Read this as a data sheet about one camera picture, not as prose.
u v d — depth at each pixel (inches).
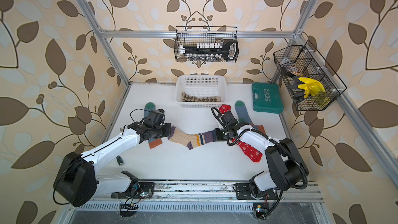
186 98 43.0
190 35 35.9
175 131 35.0
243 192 29.0
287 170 16.8
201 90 45.5
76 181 16.2
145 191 29.0
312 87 27.1
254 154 33.6
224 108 41.3
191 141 35.0
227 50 33.1
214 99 42.9
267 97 41.3
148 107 41.3
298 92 25.8
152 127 25.9
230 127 26.8
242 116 40.0
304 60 32.2
